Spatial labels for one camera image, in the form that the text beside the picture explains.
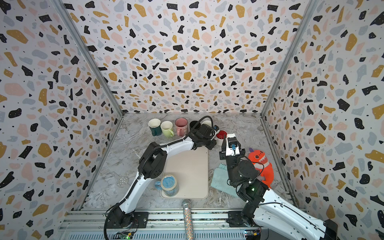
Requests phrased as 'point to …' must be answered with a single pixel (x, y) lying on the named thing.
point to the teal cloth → (220, 180)
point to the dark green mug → (155, 126)
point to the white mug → (219, 137)
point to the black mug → (192, 123)
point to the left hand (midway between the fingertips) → (216, 140)
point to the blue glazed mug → (169, 185)
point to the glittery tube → (186, 206)
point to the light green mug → (169, 125)
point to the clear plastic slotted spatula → (122, 180)
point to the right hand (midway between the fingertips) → (228, 134)
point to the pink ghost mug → (181, 124)
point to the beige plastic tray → (191, 169)
